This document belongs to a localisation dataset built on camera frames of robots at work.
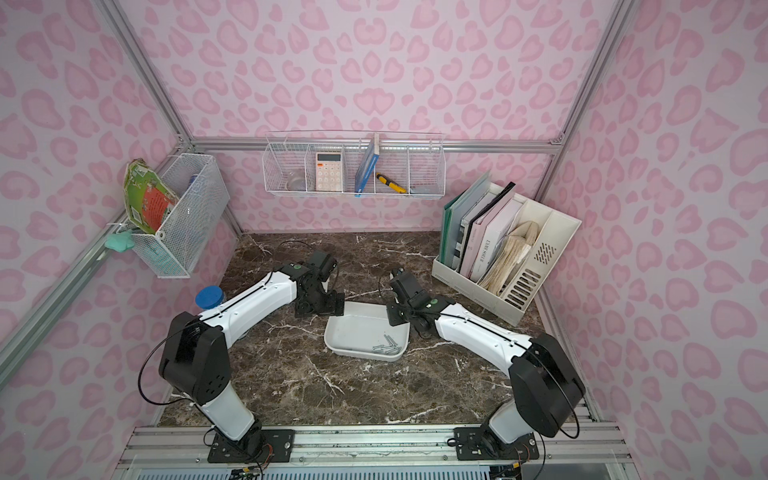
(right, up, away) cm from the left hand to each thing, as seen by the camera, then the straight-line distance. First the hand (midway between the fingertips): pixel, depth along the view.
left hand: (329, 306), depth 89 cm
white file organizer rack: (+67, +10, +17) cm, 70 cm away
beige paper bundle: (+54, +16, -1) cm, 56 cm away
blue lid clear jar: (-31, +4, -7) cm, 32 cm away
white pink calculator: (-1, +42, +6) cm, 42 cm away
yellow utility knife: (+20, +38, +9) cm, 43 cm away
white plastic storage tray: (+10, -9, +4) cm, 14 cm away
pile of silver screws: (+18, -13, 0) cm, 22 cm away
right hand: (+19, 0, -3) cm, 19 cm away
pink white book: (+46, +21, -2) cm, 50 cm away
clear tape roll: (-12, +38, +7) cm, 41 cm away
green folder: (+35, +25, -3) cm, 44 cm away
